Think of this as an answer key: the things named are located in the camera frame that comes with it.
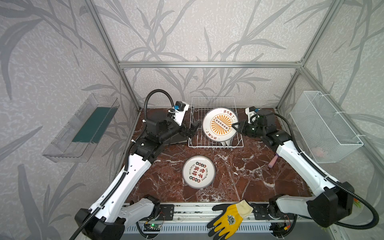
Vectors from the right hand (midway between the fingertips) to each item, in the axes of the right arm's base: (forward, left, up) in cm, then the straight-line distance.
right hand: (232, 120), depth 77 cm
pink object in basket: (-14, -42, -7) cm, 45 cm away
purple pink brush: (-13, -25, -25) cm, 38 cm away
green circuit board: (-44, +40, -28) cm, 66 cm away
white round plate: (-3, +2, -18) cm, 18 cm away
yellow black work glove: (-43, +5, -25) cm, 50 cm away
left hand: (-5, +19, +11) cm, 22 cm away
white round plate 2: (0, -1, -22) cm, 22 cm away
